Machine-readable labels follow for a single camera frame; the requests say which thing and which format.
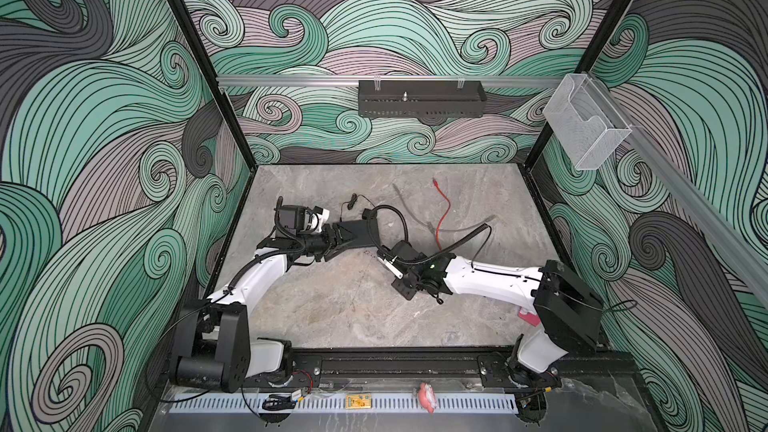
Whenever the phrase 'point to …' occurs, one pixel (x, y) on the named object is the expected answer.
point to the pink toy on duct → (427, 396)
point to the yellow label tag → (358, 401)
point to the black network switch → (359, 233)
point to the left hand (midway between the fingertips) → (353, 239)
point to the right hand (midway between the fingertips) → (400, 277)
